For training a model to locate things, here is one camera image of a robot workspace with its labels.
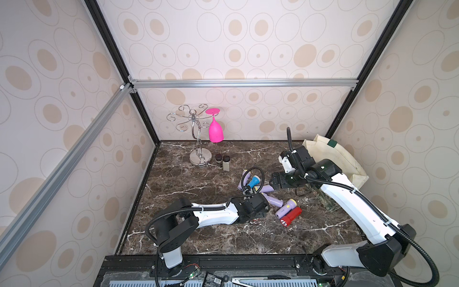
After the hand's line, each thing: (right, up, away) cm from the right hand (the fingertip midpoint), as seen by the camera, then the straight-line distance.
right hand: (284, 180), depth 77 cm
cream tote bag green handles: (+26, +15, +18) cm, 35 cm away
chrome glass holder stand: (-43, +11, +33) cm, 55 cm away
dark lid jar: (-30, +9, +23) cm, 39 cm away
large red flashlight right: (+4, -19, +7) cm, 21 cm away
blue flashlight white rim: (-10, -3, +23) cm, 25 cm away
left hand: (-7, -16, +7) cm, 19 cm away
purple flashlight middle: (-2, -12, +13) cm, 18 cm away
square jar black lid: (-26, +7, +23) cm, 36 cm away
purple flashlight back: (-15, 0, +18) cm, 23 cm away
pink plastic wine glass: (-31, +25, +16) cm, 43 cm away
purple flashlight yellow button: (+6, -13, +11) cm, 18 cm away
